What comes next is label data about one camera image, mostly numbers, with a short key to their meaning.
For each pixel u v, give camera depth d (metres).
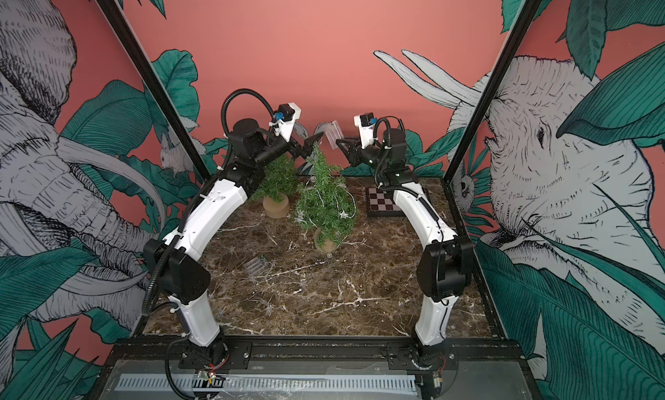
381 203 1.08
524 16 0.73
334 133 0.76
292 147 0.66
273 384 0.70
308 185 0.70
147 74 0.85
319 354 0.76
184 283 0.48
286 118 0.58
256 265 0.93
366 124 0.67
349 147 0.72
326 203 0.75
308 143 0.66
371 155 0.70
